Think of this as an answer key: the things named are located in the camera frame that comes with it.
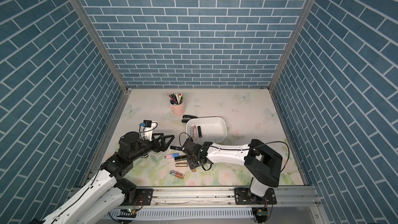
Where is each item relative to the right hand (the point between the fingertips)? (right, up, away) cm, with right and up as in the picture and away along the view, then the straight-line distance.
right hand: (192, 163), depth 83 cm
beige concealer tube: (+1, -3, -3) cm, 4 cm away
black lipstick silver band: (+3, +15, +13) cm, 20 cm away
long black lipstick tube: (-11, +7, +5) cm, 14 cm away
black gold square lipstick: (-7, +2, +1) cm, 7 cm away
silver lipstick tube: (-2, +14, +13) cm, 19 cm away
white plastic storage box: (+7, +15, +16) cm, 23 cm away
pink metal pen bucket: (-11, +28, +18) cm, 35 cm away
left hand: (-9, +16, -9) cm, 20 cm away
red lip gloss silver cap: (-8, -4, -4) cm, 10 cm away
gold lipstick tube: (-6, -1, 0) cm, 6 cm away
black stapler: (-6, +23, +19) cm, 30 cm away
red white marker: (-10, +36, +16) cm, 40 cm away
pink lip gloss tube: (0, +14, +13) cm, 19 cm away
